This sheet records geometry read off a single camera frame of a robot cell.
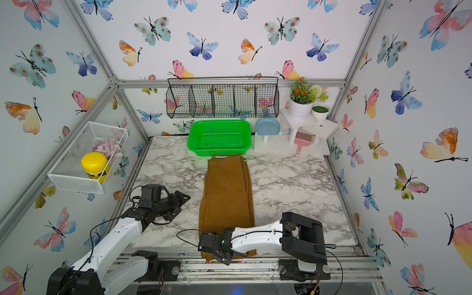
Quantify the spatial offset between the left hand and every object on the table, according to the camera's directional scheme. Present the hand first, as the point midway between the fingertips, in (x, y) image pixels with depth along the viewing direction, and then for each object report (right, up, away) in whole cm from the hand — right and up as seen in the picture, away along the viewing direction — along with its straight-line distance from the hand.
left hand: (189, 200), depth 84 cm
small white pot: (+67, +44, +17) cm, 82 cm away
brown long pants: (+17, -2, +7) cm, 18 cm away
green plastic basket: (+3, +32, +38) cm, 50 cm away
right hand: (+17, -19, -6) cm, 27 cm away
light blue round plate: (+39, +37, +23) cm, 59 cm away
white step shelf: (+68, +34, +20) cm, 79 cm away
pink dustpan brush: (+62, +30, +33) cm, 77 cm away
